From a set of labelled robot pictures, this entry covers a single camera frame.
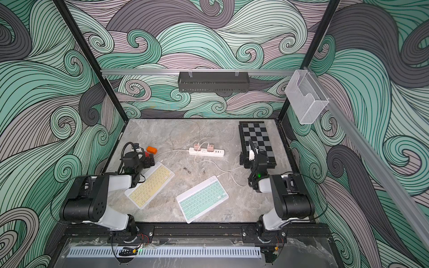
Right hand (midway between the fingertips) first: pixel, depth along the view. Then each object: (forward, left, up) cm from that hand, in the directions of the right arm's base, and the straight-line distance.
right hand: (252, 152), depth 93 cm
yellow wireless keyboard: (-12, +55, -6) cm, 56 cm away
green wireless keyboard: (-23, +29, -7) cm, 38 cm away
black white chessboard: (+18, -7, -4) cm, 20 cm away
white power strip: (+4, +28, -6) cm, 29 cm away
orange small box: (+6, +61, -5) cm, 62 cm away
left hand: (0, +63, 0) cm, 63 cm away
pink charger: (+5, +33, -2) cm, 34 cm away
